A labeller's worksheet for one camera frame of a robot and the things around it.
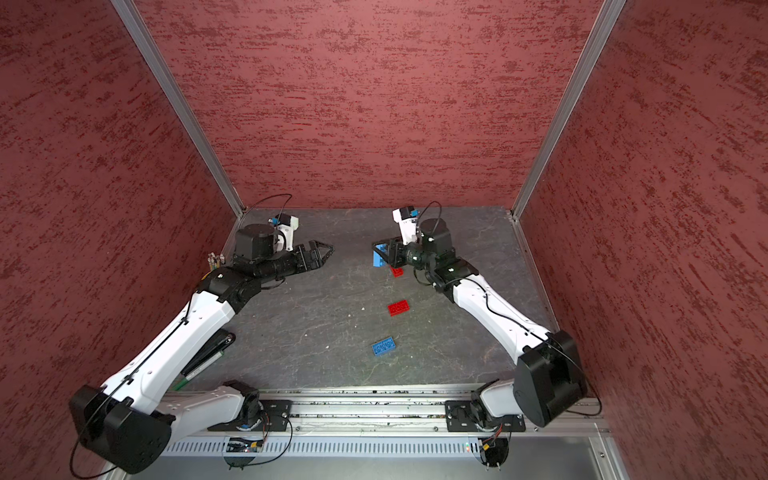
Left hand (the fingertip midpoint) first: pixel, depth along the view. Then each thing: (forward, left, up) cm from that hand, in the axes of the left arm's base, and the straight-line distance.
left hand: (321, 258), depth 75 cm
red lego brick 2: (-2, -21, -25) cm, 32 cm away
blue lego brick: (-1, -15, 0) cm, 15 cm away
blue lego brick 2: (-14, -16, -25) cm, 33 cm away
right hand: (+3, -14, 0) cm, 14 cm away
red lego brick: (+11, -20, -24) cm, 33 cm away
